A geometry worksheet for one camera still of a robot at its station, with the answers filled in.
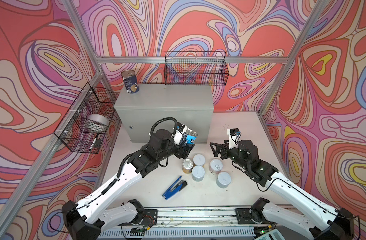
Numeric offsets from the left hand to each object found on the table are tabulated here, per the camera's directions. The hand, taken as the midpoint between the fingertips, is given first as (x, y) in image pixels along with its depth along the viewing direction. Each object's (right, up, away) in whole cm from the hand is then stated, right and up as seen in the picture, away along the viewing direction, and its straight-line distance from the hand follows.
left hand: (188, 139), depth 69 cm
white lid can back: (+7, -14, +19) cm, 25 cm away
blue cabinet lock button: (-34, +6, +20) cm, 40 cm away
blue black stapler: (-6, -27, +14) cm, 31 cm away
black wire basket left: (-52, +5, +5) cm, 53 cm away
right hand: (+15, -4, +7) cm, 17 cm away
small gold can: (0, -17, +17) cm, 24 cm away
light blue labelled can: (+1, +2, -4) cm, 5 cm away
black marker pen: (-47, -3, +3) cm, 47 cm away
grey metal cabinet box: (+2, +22, +31) cm, 38 cm away
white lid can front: (+6, -20, +14) cm, 25 cm away
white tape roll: (-44, +8, +3) cm, 45 cm away
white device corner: (+39, -43, -2) cm, 58 cm away
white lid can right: (+20, -23, +11) cm, 33 cm away
